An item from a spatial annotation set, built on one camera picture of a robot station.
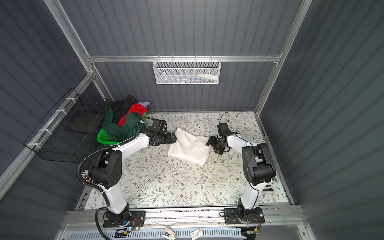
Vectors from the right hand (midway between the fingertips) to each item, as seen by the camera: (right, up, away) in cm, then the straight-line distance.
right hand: (211, 147), depth 96 cm
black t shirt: (-65, +27, +12) cm, 72 cm away
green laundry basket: (-72, +7, +3) cm, 73 cm away
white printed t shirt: (-15, 0, +1) cm, 15 cm away
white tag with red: (-10, -37, -27) cm, 47 cm away
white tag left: (-23, -36, -28) cm, 51 cm away
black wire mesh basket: (-73, +12, -22) cm, 78 cm away
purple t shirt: (-49, +31, +15) cm, 60 cm away
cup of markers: (-63, -10, -25) cm, 69 cm away
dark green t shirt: (-51, +14, -1) cm, 52 cm away
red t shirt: (-54, +27, +12) cm, 62 cm away
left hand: (-26, +6, 0) cm, 27 cm away
